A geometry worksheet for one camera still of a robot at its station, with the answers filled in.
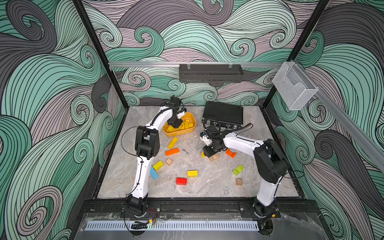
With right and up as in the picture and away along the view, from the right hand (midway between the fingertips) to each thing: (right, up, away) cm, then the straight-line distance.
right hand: (206, 152), depth 92 cm
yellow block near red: (-9, -10, -8) cm, 16 cm away
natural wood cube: (+17, -14, -10) cm, 24 cm away
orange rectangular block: (-22, 0, +2) cm, 22 cm away
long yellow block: (-22, +5, +6) cm, 23 cm away
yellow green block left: (-29, -6, -6) cm, 30 cm away
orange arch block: (+14, 0, 0) cm, 14 cm away
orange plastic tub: (-11, +18, +15) cm, 26 cm away
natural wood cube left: (-23, -5, -3) cm, 24 cm away
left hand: (-21, +19, +8) cm, 29 cm away
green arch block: (+18, -9, -6) cm, 21 cm away
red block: (-14, -14, -11) cm, 22 cm away
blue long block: (-32, -11, -6) cm, 34 cm away
